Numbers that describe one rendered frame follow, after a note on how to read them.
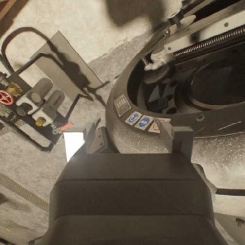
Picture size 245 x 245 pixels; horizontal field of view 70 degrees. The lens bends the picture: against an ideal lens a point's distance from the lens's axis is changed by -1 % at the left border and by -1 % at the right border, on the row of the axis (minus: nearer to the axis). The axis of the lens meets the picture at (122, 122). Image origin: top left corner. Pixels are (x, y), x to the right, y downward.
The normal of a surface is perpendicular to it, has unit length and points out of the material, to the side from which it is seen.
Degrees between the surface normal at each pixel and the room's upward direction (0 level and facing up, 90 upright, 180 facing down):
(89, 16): 0
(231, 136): 87
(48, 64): 0
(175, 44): 24
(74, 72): 0
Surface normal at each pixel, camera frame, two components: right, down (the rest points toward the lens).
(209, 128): -0.58, -0.65
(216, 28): -0.44, 0.75
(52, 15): -0.12, 0.65
